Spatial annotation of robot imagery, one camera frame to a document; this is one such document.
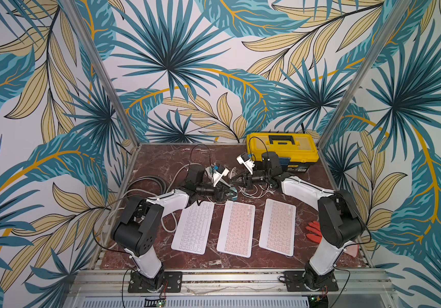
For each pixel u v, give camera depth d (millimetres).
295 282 732
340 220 481
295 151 945
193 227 862
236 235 858
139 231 462
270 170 720
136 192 975
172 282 736
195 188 728
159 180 1006
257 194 975
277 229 878
